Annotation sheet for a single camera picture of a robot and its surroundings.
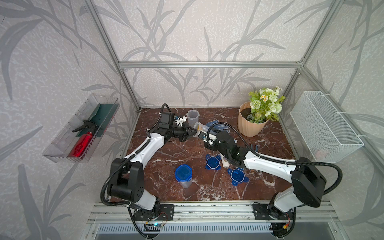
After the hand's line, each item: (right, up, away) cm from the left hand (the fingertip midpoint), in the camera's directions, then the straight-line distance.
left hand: (198, 132), depth 80 cm
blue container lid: (+9, -19, +12) cm, 24 cm away
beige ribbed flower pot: (+31, +1, +15) cm, 34 cm away
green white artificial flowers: (+39, +16, +6) cm, 43 cm away
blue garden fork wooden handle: (+38, -11, +17) cm, 43 cm away
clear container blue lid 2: (-4, +9, +20) cm, 23 cm away
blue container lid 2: (+22, -26, +6) cm, 34 cm away
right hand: (+6, +1, +2) cm, 6 cm away
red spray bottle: (-48, +3, -14) cm, 50 cm away
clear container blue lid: (0, +3, -1) cm, 3 cm away
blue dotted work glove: (+10, +3, -9) cm, 14 cm away
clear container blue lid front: (-7, -21, -5) cm, 23 cm away
